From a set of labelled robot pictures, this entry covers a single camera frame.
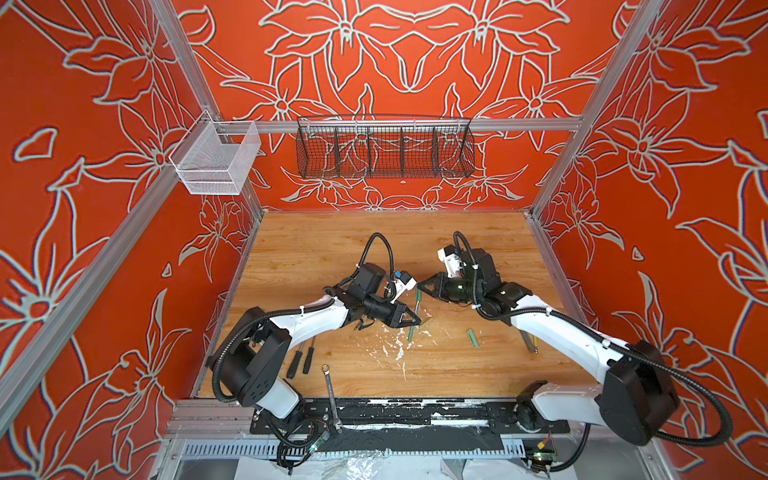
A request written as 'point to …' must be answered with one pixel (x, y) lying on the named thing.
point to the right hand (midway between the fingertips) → (414, 286)
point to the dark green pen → (418, 296)
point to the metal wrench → (337, 422)
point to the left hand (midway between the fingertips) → (418, 319)
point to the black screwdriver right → (309, 357)
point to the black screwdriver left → (295, 362)
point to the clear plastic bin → (215, 158)
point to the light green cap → (473, 338)
